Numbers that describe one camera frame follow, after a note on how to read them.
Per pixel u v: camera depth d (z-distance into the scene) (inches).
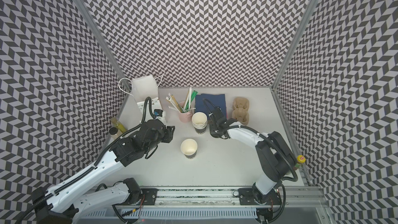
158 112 24.8
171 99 34.2
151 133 20.7
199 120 34.8
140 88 36.9
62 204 15.4
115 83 42.6
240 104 41.0
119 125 34.4
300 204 29.3
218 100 39.9
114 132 33.1
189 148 34.1
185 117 37.9
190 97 36.6
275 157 17.7
